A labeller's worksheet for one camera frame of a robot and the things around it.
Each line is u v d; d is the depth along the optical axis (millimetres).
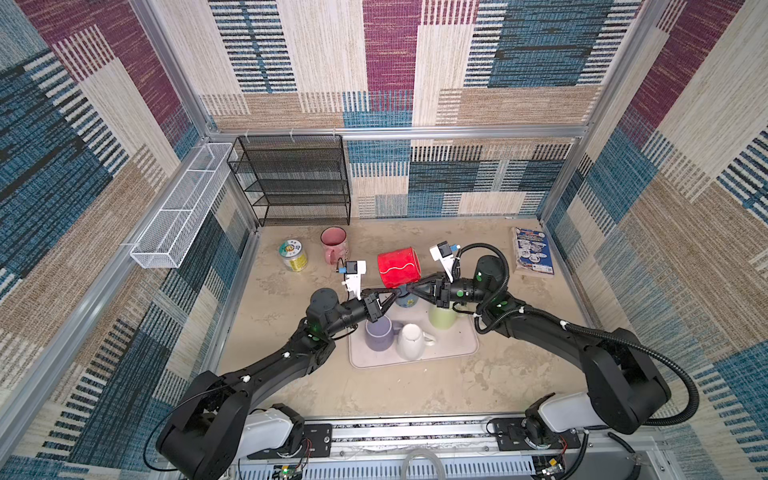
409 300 833
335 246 996
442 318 885
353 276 700
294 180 1091
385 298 737
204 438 404
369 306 671
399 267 689
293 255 1013
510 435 729
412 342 794
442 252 689
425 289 716
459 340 890
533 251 1078
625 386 430
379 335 831
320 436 750
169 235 714
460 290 688
